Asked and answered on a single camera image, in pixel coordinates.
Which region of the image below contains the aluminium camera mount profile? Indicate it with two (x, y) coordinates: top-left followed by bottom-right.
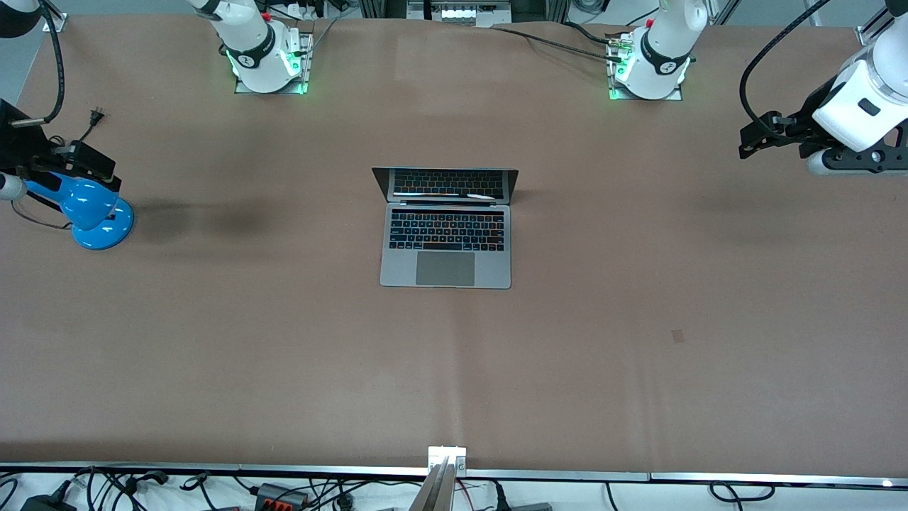
(408, 446), (469, 511)

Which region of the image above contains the black braided cable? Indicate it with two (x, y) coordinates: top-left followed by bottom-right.
(489, 25), (625, 61)

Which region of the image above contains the black looped cable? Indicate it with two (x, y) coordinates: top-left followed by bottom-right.
(709, 480), (775, 502)

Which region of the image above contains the grey orange connector block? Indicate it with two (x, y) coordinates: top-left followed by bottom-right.
(252, 483), (309, 509)

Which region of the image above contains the black lamp power cable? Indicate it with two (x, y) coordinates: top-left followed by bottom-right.
(11, 106), (107, 229)

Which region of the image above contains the grey electrical box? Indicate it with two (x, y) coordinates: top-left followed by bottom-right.
(406, 0), (511, 28)

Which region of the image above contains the thin grey cable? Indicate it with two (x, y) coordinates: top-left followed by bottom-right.
(305, 18), (341, 65)

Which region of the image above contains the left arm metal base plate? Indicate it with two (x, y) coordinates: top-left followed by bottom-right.
(608, 32), (684, 101)

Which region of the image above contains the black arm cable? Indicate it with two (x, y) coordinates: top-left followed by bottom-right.
(11, 0), (66, 128)
(739, 0), (831, 139)

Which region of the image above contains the grey laptop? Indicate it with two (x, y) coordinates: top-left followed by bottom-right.
(372, 167), (519, 290)

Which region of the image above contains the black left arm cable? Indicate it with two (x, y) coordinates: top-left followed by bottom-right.
(739, 0), (831, 139)

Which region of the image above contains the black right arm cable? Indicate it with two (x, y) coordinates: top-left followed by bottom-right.
(11, 0), (66, 128)

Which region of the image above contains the thick black cable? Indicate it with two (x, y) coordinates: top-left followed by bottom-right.
(564, 21), (618, 47)

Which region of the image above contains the silver table edge rail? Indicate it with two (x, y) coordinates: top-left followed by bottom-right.
(0, 461), (908, 490)

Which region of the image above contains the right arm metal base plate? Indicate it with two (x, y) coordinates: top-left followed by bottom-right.
(234, 32), (314, 95)

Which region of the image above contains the black power adapter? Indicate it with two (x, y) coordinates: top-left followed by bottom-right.
(20, 490), (77, 511)

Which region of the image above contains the brown table cover mat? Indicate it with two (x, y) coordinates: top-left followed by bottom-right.
(0, 14), (908, 473)

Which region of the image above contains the blue desk lamp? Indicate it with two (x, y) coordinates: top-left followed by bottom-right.
(25, 174), (135, 251)

